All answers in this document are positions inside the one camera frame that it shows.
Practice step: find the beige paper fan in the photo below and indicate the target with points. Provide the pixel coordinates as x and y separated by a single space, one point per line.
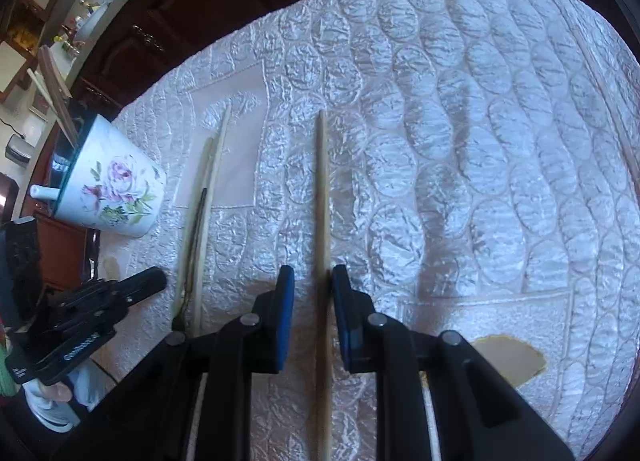
516 361

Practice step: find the wall cupboard with white doors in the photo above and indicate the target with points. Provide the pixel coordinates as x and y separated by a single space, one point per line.
35 0

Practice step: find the white plastic ladle spoon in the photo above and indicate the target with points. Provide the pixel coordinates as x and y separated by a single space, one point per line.
43 193

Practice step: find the gloved operator hand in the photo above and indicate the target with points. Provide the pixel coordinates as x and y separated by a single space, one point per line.
58 407

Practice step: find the dark wooden chopstick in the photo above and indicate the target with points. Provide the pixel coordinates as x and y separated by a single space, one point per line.
195 250

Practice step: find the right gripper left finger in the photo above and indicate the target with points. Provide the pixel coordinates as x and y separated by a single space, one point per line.
269 342

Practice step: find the dark wood kitchen cabinets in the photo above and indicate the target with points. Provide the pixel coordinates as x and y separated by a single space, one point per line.
171 73

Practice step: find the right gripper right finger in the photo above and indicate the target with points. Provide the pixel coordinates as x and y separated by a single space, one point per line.
352 309

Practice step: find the white quilted table cloth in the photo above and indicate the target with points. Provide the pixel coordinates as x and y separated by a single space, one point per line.
505 202

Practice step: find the floral white enamel cup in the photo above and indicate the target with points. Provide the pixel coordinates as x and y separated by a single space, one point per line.
111 184

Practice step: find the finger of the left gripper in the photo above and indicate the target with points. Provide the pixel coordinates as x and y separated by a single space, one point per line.
120 290

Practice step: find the long tan wooden chopstick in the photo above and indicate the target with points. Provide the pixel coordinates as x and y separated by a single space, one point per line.
322 263

